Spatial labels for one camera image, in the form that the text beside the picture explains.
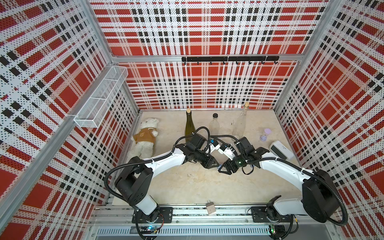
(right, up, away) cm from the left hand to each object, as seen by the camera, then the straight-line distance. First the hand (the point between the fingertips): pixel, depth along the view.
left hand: (217, 164), depth 80 cm
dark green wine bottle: (-16, +20, +4) cm, 26 cm away
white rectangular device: (+41, +6, +10) cm, 43 cm away
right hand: (+4, -2, 0) cm, 5 cm away
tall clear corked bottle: (+15, +21, +12) cm, 29 cm away
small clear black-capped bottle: (-2, +21, +4) cm, 21 cm away
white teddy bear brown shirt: (-47, +12, +17) cm, 51 cm away
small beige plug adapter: (-4, -20, -6) cm, 22 cm away
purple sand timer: (+34, +13, +21) cm, 42 cm away
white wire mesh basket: (-77, +29, +11) cm, 83 cm away
